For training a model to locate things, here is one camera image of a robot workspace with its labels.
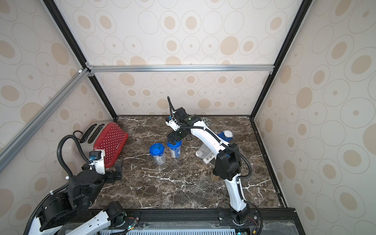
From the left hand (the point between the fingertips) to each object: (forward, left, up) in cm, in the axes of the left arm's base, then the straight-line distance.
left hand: (117, 160), depth 63 cm
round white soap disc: (+35, -59, -26) cm, 73 cm away
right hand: (+25, -26, -14) cm, 38 cm away
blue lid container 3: (+21, -42, -30) cm, 56 cm away
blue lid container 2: (+16, -22, -18) cm, 33 cm away
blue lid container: (+14, -13, -15) cm, 24 cm away
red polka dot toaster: (+23, +18, -13) cm, 32 cm away
